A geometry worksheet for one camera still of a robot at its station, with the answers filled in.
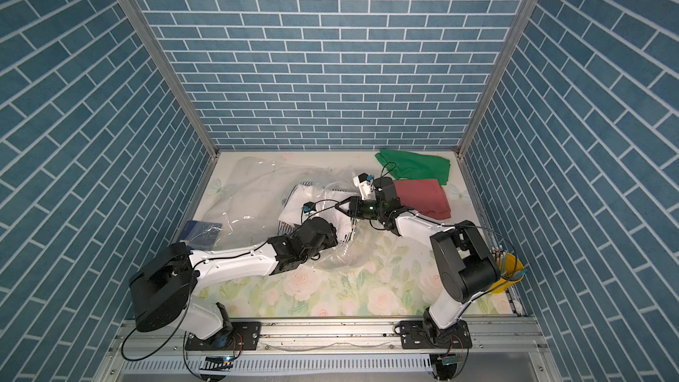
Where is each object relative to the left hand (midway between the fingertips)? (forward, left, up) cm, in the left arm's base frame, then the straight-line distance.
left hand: (345, 233), depth 84 cm
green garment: (+36, -28, -7) cm, 46 cm away
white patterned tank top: (+15, +14, -3) cm, 21 cm away
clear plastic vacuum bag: (+18, +37, -9) cm, 42 cm away
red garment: (+23, -33, -11) cm, 42 cm away
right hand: (+8, +2, +3) cm, 8 cm away
